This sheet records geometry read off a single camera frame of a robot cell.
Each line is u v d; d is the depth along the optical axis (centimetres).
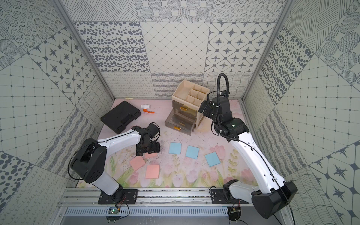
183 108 88
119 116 104
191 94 90
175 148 94
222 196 73
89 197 76
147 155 88
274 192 37
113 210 71
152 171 82
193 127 98
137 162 86
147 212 70
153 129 75
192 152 91
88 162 45
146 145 73
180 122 98
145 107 112
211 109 63
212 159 89
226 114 51
